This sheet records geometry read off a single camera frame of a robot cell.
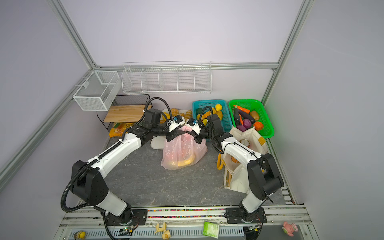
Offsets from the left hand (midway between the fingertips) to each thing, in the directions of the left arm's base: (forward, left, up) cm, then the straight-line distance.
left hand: (183, 129), depth 79 cm
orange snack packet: (+15, +45, -15) cm, 50 cm away
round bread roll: (+33, +8, -20) cm, 40 cm away
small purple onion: (+16, -44, -18) cm, 50 cm away
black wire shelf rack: (+26, +39, -7) cm, 48 cm away
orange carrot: (+32, -45, -19) cm, 59 cm away
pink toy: (-46, -47, -20) cm, 69 cm away
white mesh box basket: (+34, +55, +2) cm, 65 cm away
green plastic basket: (+9, -57, -18) cm, 60 cm away
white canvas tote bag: (-22, -27, -15) cm, 38 cm away
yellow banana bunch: (-12, -1, -14) cm, 19 cm away
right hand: (+2, -3, -4) cm, 5 cm away
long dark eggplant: (+25, -47, -20) cm, 56 cm away
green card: (-43, -11, -21) cm, 50 cm away
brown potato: (+25, -53, -19) cm, 62 cm away
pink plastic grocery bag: (-8, +1, -8) cm, 12 cm away
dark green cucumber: (+26, -39, -19) cm, 51 cm away
